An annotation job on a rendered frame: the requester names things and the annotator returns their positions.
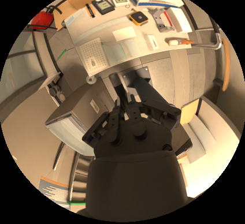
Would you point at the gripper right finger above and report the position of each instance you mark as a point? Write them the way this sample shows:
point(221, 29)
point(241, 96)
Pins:
point(163, 110)

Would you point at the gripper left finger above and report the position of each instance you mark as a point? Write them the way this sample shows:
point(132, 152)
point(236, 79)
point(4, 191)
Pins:
point(114, 119)

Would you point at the white perforated book cradle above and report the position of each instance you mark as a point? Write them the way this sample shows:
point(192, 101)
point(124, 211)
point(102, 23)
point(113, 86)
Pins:
point(92, 56)

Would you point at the clear acrylic wedge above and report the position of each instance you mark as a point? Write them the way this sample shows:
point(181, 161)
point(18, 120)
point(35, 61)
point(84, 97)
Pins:
point(114, 52)

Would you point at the grey key rack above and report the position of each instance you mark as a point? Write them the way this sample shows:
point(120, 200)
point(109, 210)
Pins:
point(159, 20)

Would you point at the clear glass vitrine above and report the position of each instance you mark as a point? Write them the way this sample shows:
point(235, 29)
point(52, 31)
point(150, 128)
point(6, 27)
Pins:
point(96, 31)

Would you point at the yellow box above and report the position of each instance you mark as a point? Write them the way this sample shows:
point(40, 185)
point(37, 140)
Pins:
point(189, 112)

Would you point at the grey white cabinet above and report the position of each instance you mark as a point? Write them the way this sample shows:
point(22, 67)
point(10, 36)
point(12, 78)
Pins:
point(77, 114)

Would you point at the grey round table foot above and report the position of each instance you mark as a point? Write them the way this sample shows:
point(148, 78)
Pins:
point(90, 79)

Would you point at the grey round fitting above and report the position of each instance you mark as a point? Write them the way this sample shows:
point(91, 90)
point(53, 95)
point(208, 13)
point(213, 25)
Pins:
point(55, 90)

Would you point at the grey metal step ladder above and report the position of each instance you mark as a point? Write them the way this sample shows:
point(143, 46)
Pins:
point(79, 177)

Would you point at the small white box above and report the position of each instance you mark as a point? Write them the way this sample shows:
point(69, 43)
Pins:
point(152, 41)

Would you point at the grey metal pipe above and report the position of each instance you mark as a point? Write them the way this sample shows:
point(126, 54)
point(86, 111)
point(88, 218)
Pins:
point(210, 45)

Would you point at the white label card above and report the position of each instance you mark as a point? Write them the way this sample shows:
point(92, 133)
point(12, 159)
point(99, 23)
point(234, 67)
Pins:
point(124, 33)

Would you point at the white open tray box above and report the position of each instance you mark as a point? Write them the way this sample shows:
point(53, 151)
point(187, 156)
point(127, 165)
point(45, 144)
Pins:
point(181, 20)

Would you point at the grey orange notice sign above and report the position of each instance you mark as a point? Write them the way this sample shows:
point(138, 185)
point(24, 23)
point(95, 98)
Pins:
point(54, 190)

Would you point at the yellow black tape measure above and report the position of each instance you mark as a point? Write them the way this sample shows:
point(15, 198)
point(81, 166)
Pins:
point(138, 17)

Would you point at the glass partition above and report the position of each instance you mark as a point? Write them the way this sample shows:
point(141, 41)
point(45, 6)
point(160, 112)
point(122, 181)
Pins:
point(21, 69)

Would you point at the black orange pen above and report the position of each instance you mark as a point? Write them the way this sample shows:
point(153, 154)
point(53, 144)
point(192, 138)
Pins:
point(90, 10)

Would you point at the black light meter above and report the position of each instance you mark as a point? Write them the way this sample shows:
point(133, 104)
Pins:
point(103, 5)

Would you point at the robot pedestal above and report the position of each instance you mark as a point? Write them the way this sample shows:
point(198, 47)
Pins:
point(146, 89)

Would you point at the orange wooden rail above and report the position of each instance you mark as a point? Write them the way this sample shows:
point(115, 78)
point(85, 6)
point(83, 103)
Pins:
point(226, 63)

